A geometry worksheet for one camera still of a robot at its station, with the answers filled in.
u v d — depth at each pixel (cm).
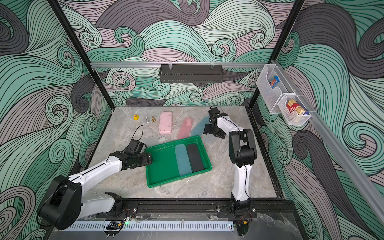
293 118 63
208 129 94
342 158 49
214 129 85
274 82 83
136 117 111
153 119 110
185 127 108
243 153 56
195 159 90
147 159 79
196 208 75
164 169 88
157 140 100
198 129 107
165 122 107
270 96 82
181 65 92
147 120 110
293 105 66
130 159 63
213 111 83
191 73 95
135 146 69
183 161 90
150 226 70
